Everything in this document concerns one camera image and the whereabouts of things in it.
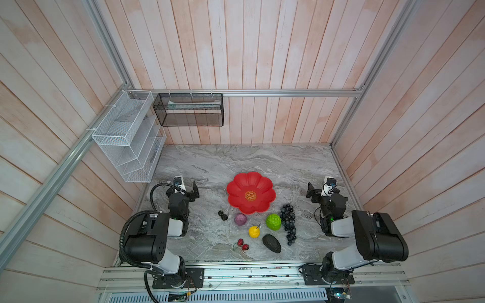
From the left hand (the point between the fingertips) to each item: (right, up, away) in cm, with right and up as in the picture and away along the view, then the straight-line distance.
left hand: (186, 184), depth 91 cm
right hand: (+66, +1, 0) cm, 66 cm away
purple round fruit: (+27, -15, -7) cm, 32 cm away
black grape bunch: (+49, -14, -6) cm, 51 cm away
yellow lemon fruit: (+33, -20, -10) cm, 40 cm away
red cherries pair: (+29, -26, -12) cm, 40 cm away
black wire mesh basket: (-1, +41, +11) cm, 42 cm away
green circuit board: (+3, -41, -20) cm, 46 cm away
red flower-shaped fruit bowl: (+33, -5, +7) cm, 34 cm away
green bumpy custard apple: (+42, -16, -10) cm, 46 cm away
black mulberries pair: (+19, -15, -2) cm, 24 cm away
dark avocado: (+40, -23, -13) cm, 48 cm away
